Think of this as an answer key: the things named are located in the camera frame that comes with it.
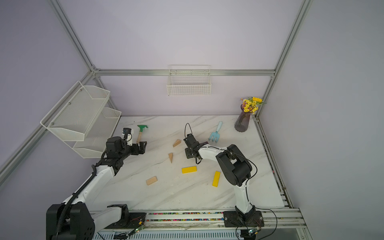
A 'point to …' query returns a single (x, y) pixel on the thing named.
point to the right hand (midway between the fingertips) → (192, 152)
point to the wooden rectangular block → (151, 180)
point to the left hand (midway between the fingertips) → (138, 144)
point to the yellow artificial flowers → (251, 104)
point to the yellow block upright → (215, 178)
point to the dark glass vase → (242, 121)
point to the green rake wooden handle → (141, 127)
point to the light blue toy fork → (216, 134)
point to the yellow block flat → (189, 169)
